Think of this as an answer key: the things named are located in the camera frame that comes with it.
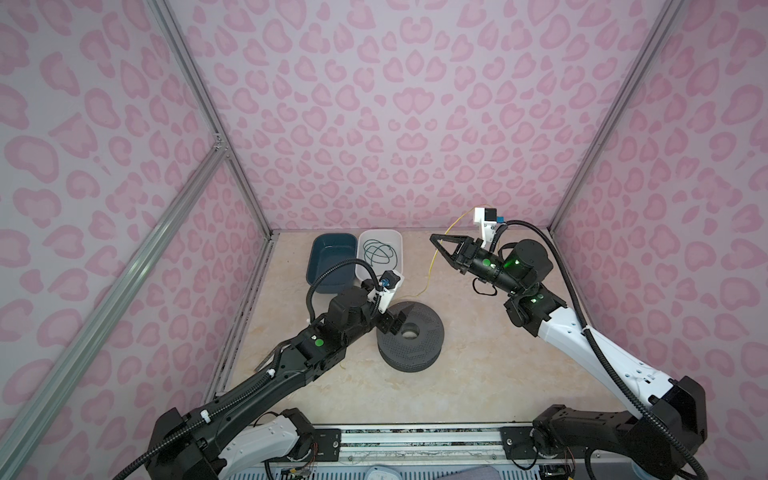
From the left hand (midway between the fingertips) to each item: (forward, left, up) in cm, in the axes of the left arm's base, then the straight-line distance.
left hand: (401, 288), depth 72 cm
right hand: (+2, -7, +15) cm, 17 cm away
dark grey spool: (-9, -3, -20) cm, 22 cm away
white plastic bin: (+37, +2, -22) cm, 43 cm away
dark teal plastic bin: (+34, +28, -26) cm, 51 cm away
